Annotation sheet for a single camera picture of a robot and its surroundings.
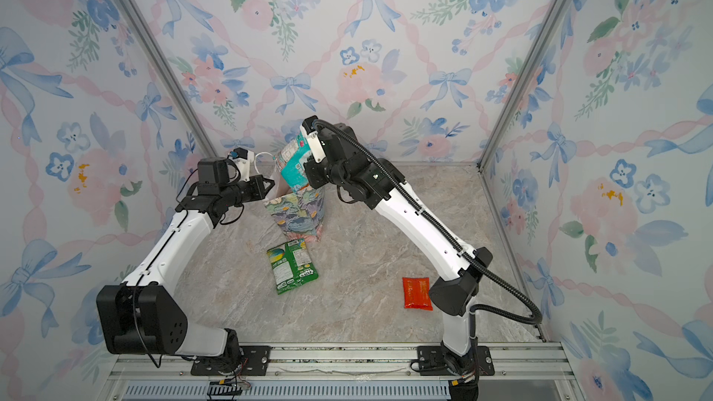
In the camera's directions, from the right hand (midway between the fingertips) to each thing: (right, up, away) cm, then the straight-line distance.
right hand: (311, 156), depth 68 cm
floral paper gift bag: (-7, -15, +16) cm, 23 cm away
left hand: (-13, -5, +13) cm, 19 cm away
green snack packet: (-10, -32, +19) cm, 39 cm away
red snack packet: (+29, -40, +16) cm, 52 cm away
